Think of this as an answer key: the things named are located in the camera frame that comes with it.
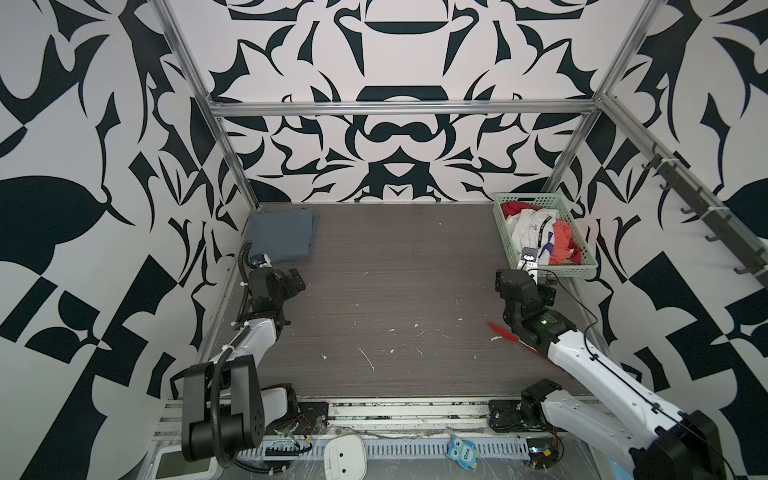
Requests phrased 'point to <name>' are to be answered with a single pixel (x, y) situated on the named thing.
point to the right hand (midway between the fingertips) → (529, 271)
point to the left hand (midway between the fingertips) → (281, 271)
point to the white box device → (345, 458)
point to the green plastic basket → (552, 200)
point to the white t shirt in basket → (534, 229)
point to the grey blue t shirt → (283, 234)
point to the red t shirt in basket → (564, 246)
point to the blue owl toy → (464, 452)
